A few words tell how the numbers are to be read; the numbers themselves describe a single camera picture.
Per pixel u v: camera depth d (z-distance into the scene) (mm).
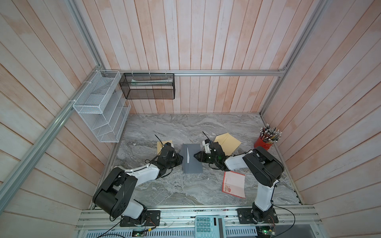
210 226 700
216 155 766
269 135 858
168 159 721
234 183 858
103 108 712
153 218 732
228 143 1042
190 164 932
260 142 922
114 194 435
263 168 521
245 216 730
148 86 1036
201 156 855
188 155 969
